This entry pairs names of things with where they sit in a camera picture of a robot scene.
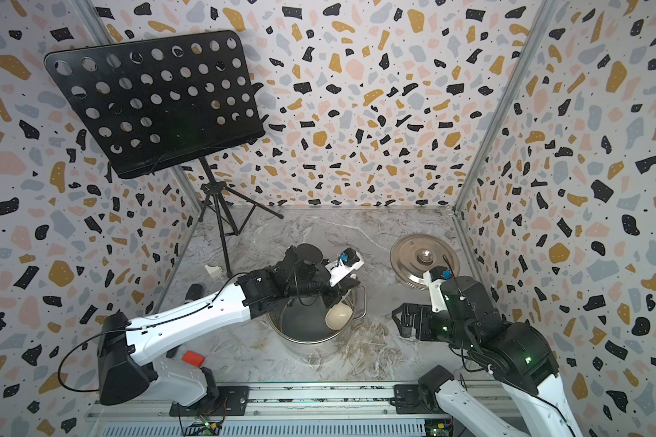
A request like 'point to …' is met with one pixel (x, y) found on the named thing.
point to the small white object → (215, 271)
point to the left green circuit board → (204, 428)
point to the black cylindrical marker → (194, 291)
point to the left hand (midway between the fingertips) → (359, 278)
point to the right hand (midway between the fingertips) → (406, 315)
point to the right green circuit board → (436, 427)
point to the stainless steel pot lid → (413, 255)
